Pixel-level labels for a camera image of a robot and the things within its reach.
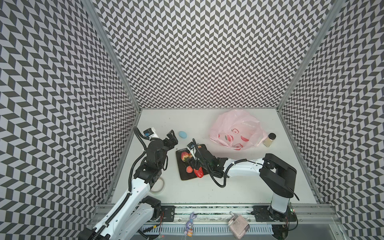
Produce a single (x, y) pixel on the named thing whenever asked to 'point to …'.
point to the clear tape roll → (158, 186)
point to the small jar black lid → (269, 140)
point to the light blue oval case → (182, 134)
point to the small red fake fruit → (189, 169)
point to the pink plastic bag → (236, 129)
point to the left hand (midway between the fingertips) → (167, 134)
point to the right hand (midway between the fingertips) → (191, 157)
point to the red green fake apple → (185, 156)
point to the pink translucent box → (238, 225)
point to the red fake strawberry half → (199, 173)
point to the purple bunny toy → (189, 230)
